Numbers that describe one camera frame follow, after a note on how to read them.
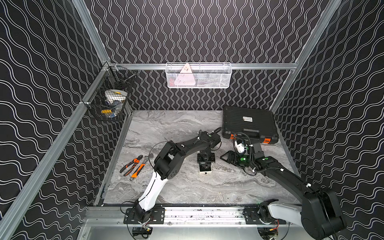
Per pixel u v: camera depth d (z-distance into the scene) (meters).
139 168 0.90
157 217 0.74
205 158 0.80
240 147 0.80
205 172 0.88
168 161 0.56
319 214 0.41
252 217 0.73
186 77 0.88
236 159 0.75
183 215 0.77
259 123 1.03
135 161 0.93
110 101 0.84
